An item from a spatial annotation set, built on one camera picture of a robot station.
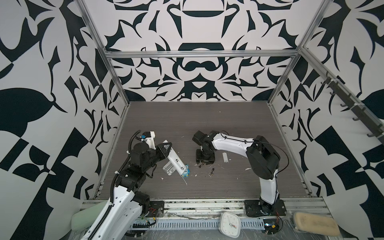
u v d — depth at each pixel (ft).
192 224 2.13
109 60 3.10
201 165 2.88
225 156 3.01
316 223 2.21
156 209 2.39
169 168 2.79
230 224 2.21
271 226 2.34
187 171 2.79
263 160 1.65
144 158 1.89
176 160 2.39
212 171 2.81
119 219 1.82
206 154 2.49
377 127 1.71
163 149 2.19
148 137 2.23
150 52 3.10
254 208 2.44
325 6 2.39
